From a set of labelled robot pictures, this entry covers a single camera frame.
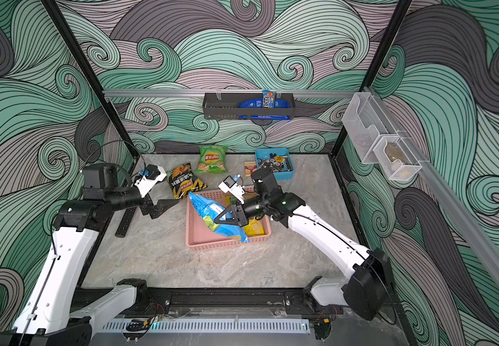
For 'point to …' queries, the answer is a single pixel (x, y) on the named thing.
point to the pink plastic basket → (200, 237)
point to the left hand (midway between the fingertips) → (168, 185)
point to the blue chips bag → (210, 210)
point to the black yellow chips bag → (183, 181)
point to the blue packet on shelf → (258, 103)
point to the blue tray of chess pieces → (278, 160)
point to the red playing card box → (249, 167)
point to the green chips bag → (212, 159)
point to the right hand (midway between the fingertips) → (217, 220)
